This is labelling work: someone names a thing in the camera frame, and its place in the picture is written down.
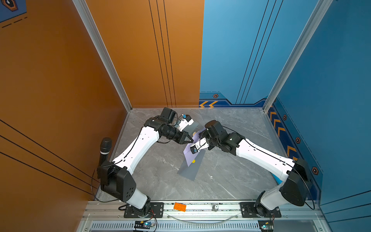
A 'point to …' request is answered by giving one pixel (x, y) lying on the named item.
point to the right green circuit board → (266, 225)
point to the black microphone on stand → (106, 146)
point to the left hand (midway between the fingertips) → (192, 139)
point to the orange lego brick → (180, 207)
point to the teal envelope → (192, 128)
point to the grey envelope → (191, 171)
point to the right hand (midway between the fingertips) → (201, 131)
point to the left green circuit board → (143, 224)
